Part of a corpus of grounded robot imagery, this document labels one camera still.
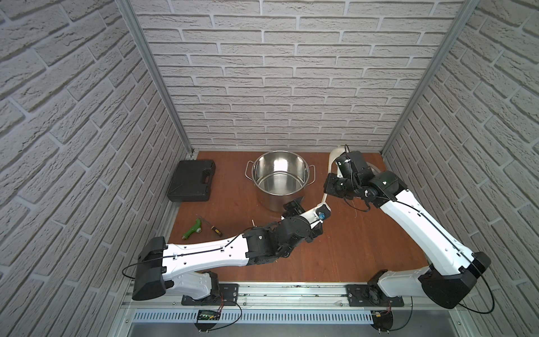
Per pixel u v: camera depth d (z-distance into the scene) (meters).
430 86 0.89
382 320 0.69
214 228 0.90
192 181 1.00
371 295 0.66
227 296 0.74
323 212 0.53
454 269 0.38
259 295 0.75
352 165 0.51
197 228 0.88
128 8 0.70
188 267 0.42
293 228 0.48
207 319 0.71
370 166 1.15
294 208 0.59
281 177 1.04
